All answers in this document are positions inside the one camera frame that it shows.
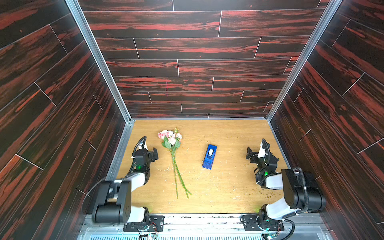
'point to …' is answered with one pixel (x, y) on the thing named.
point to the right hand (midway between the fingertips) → (259, 148)
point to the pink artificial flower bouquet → (172, 141)
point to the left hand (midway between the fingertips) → (147, 149)
